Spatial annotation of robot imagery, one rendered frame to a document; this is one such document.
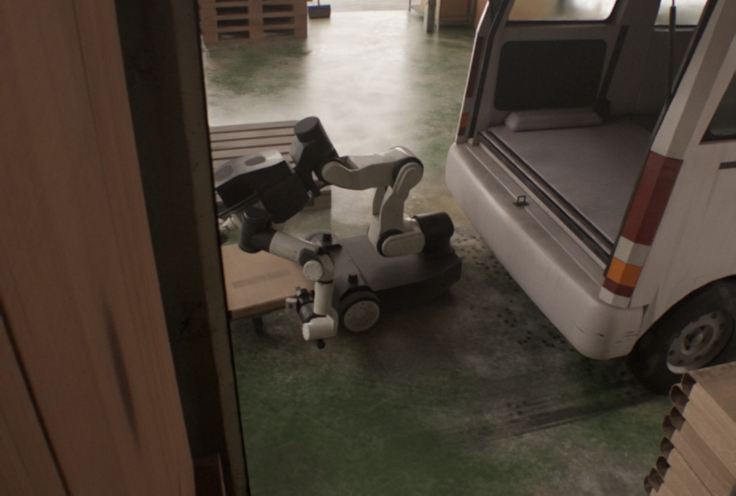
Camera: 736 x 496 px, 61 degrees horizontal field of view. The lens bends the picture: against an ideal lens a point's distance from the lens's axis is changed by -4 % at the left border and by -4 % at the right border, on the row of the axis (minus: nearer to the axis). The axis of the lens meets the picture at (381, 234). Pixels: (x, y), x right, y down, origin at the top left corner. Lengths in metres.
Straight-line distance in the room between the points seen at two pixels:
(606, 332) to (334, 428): 1.02
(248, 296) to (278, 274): 0.19
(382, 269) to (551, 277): 0.84
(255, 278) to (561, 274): 1.24
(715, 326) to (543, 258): 0.73
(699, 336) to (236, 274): 1.87
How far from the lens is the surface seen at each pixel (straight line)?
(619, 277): 2.25
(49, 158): 0.24
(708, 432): 1.27
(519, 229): 2.65
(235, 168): 2.59
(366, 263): 2.99
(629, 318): 2.36
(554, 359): 2.86
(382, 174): 2.74
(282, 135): 4.46
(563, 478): 2.43
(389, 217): 2.86
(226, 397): 0.74
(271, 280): 2.75
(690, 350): 2.78
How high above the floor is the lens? 1.83
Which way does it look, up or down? 31 degrees down
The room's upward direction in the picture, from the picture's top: 3 degrees clockwise
